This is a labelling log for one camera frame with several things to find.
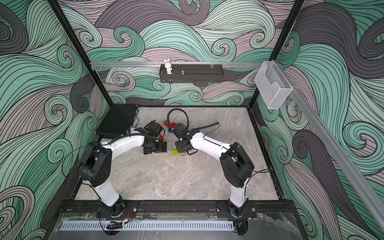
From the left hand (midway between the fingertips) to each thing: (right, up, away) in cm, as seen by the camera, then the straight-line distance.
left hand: (160, 149), depth 90 cm
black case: (-34, +17, +14) cm, 40 cm away
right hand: (+13, +1, -2) cm, 13 cm away
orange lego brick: (0, +16, +18) cm, 24 cm away
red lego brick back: (+6, +15, +16) cm, 23 cm away
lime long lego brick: (+9, -2, -2) cm, 10 cm away
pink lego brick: (+14, -4, +2) cm, 15 cm away
